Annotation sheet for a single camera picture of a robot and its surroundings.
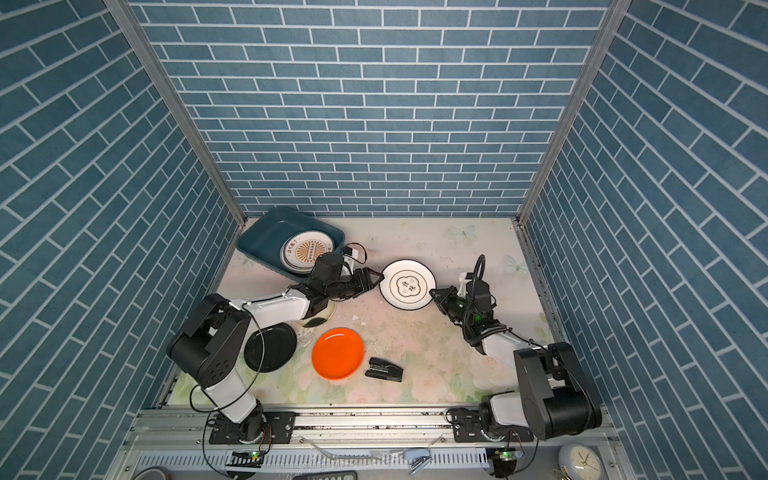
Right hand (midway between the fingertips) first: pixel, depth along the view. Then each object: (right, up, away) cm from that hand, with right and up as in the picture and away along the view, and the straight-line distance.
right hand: (427, 288), depth 88 cm
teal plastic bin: (-61, +16, +25) cm, 68 cm away
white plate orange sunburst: (-43, +11, +17) cm, 48 cm away
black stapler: (-14, -21, -6) cm, 26 cm away
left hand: (-14, +2, 0) cm, 14 cm away
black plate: (-44, -17, 0) cm, 47 cm away
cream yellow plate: (-26, -4, -17) cm, 31 cm away
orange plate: (-26, -19, -3) cm, 32 cm away
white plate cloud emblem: (-6, +1, +3) cm, 7 cm away
